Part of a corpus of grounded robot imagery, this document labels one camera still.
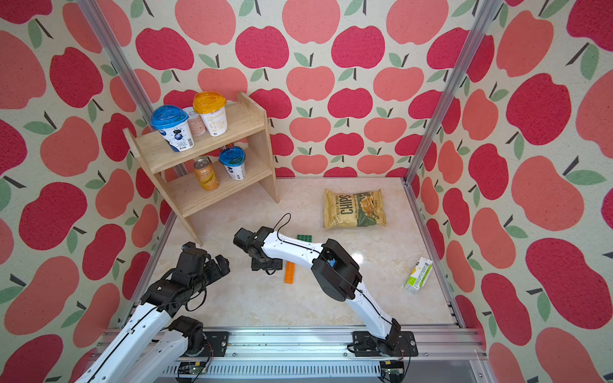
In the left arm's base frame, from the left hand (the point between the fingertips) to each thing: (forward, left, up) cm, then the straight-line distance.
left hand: (221, 269), depth 80 cm
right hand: (+4, -14, -8) cm, 16 cm away
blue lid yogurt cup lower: (+33, -2, +21) cm, 39 cm away
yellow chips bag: (+28, -49, -2) cm, 56 cm away
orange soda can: (+26, +6, +20) cm, 34 cm away
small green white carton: (0, -70, -4) cm, 70 cm away
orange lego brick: (+4, -23, -8) cm, 25 cm away
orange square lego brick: (0, -23, -8) cm, 25 cm away
